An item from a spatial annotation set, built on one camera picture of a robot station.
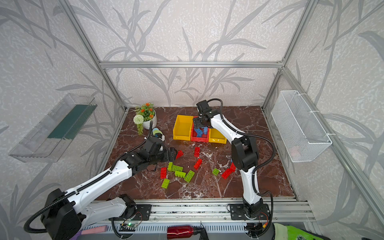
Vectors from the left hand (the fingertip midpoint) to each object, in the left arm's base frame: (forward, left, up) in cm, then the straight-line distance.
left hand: (173, 149), depth 81 cm
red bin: (+14, -17, -10) cm, 24 cm away
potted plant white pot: (+20, +24, -3) cm, 31 cm away
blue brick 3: (+16, -14, -11) cm, 24 cm away
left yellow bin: (+22, -1, -13) cm, 26 cm away
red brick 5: (-8, -30, -13) cm, 34 cm away
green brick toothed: (-9, -2, -12) cm, 15 cm away
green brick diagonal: (-10, -8, -13) cm, 19 cm away
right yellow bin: (+17, -25, -14) cm, 34 cm away
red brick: (+5, -1, -16) cm, 17 cm away
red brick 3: (-3, -13, -12) cm, 18 cm away
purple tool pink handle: (-36, +33, -12) cm, 50 cm away
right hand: (+24, -15, -1) cm, 28 cm away
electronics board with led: (-34, +20, -15) cm, 43 cm away
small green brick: (-8, -24, -13) cm, 28 cm away
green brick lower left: (-15, +5, -13) cm, 20 cm away
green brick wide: (-6, -1, -12) cm, 13 cm away
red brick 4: (-5, -34, -11) cm, 36 cm away
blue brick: (+19, -13, -9) cm, 24 cm away
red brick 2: (+6, -13, -14) cm, 20 cm away
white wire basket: (-5, -57, +22) cm, 61 cm away
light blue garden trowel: (+23, +18, -16) cm, 34 cm away
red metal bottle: (-36, -7, -8) cm, 38 cm away
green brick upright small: (-5, +3, -11) cm, 12 cm away
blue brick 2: (+20, -18, -11) cm, 29 cm away
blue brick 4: (+19, -11, -7) cm, 23 cm away
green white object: (-36, -53, -11) cm, 65 cm away
